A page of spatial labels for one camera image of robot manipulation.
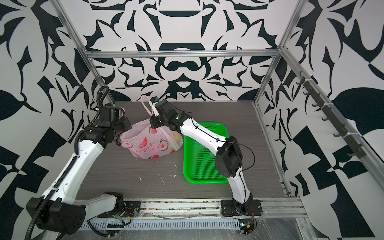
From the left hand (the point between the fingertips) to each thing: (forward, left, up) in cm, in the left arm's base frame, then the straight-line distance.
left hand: (125, 119), depth 76 cm
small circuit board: (-44, -58, -27) cm, 78 cm away
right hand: (+3, -12, -2) cm, 13 cm away
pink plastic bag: (-8, -11, -12) cm, 18 cm away
